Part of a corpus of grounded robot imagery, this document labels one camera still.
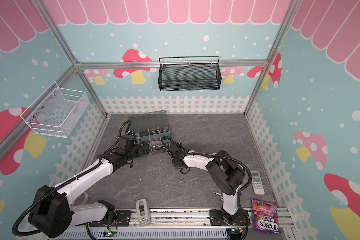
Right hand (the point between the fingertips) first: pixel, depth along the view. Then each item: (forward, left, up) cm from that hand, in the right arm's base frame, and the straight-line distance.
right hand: (178, 163), depth 94 cm
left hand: (+3, +20, +12) cm, 24 cm away
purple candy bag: (-29, -44, +3) cm, 53 cm away
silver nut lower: (-10, -2, 0) cm, 11 cm away
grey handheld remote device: (-28, +17, +3) cm, 32 cm away
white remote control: (-13, -46, 0) cm, 47 cm away
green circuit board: (-36, +34, -2) cm, 49 cm away
